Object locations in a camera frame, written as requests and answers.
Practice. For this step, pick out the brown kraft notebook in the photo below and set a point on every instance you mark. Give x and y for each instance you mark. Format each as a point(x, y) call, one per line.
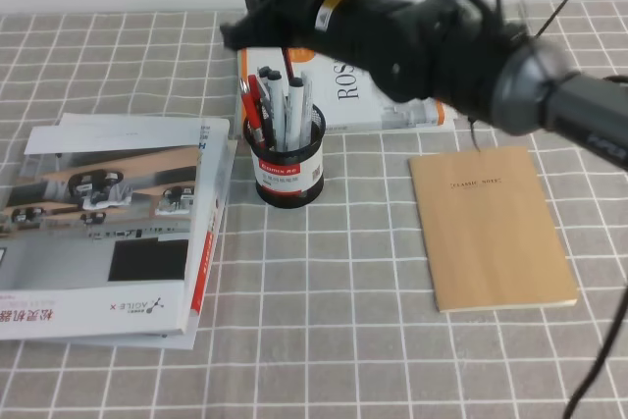
point(490, 240)

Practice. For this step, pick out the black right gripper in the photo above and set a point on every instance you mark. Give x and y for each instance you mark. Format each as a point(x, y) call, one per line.
point(450, 50)

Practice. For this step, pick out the black mesh pen holder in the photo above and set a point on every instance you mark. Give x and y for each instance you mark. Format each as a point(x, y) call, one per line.
point(293, 179)

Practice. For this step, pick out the white orange ROS book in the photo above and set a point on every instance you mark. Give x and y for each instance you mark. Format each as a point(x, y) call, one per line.
point(350, 101)

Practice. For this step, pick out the red pencil in holder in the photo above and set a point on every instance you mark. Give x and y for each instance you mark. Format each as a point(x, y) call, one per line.
point(287, 63)

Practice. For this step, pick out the grey checked tablecloth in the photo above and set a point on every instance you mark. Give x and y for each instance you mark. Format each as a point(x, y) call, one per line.
point(321, 312)

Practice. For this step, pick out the grey marker in holder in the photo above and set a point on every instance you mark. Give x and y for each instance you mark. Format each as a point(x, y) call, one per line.
point(262, 75)

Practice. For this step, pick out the white Agilex Robotics catalogue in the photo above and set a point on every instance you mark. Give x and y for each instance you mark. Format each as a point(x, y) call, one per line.
point(101, 234)

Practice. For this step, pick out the white marker in holder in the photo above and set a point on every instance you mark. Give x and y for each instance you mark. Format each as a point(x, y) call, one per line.
point(278, 100)

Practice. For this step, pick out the white black marker pen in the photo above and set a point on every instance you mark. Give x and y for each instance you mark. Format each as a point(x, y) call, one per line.
point(295, 122)

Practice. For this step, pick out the red pen in holder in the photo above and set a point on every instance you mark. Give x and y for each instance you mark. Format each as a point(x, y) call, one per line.
point(259, 120)

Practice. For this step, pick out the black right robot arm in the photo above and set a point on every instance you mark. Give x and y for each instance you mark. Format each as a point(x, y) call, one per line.
point(536, 90)

